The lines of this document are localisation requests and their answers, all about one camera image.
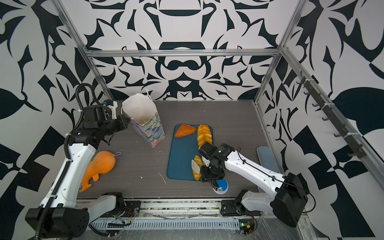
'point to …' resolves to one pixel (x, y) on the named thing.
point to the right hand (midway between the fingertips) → (206, 179)
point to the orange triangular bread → (184, 129)
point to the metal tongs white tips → (197, 169)
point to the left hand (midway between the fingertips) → (129, 116)
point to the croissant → (198, 162)
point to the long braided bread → (204, 135)
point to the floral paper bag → (142, 111)
